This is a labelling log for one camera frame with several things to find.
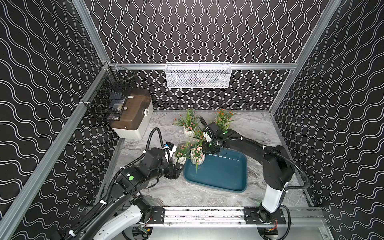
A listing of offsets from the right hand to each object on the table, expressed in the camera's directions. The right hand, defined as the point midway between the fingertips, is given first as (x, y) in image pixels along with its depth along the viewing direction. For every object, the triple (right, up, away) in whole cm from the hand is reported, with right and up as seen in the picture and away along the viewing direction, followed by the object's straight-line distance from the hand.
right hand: (202, 150), depth 89 cm
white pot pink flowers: (-4, -1, -9) cm, 9 cm away
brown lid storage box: (-41, +22, +5) cm, 47 cm away
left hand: (-13, -2, -19) cm, 23 cm away
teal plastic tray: (+14, -12, 0) cm, 19 cm away
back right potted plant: (+14, +20, +6) cm, 25 cm away
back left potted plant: (-9, +17, +8) cm, 21 cm away
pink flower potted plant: (-11, -1, -7) cm, 14 cm away
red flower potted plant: (-3, +9, +2) cm, 10 cm away
